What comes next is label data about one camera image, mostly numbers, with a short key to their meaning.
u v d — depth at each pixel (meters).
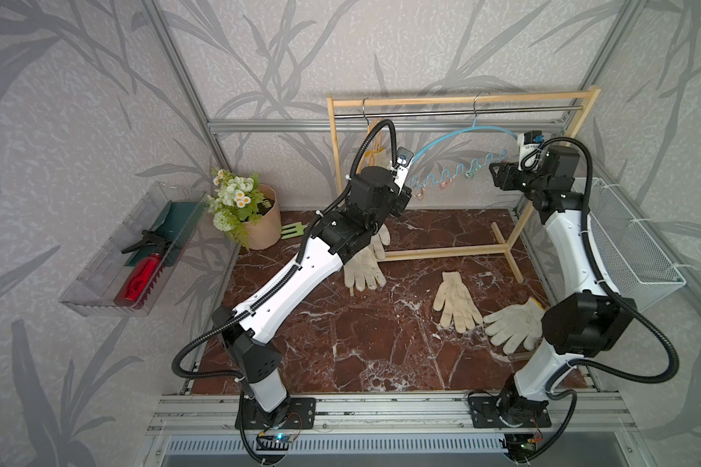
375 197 0.48
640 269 0.59
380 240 0.87
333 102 0.61
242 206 0.80
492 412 0.74
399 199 0.59
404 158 0.54
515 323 0.88
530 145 0.67
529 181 0.67
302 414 0.73
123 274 0.63
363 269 0.81
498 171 0.74
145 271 0.60
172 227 0.71
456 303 0.94
